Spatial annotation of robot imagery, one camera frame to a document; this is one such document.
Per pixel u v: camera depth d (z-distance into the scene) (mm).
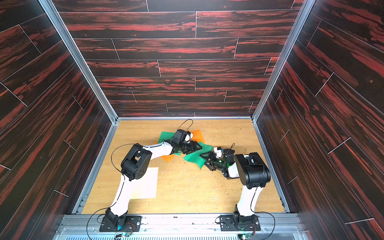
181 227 721
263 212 652
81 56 847
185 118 1193
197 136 1087
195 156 979
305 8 665
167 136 1113
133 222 735
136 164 588
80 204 822
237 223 664
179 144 844
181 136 838
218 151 914
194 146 914
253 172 502
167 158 991
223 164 818
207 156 878
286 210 822
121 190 608
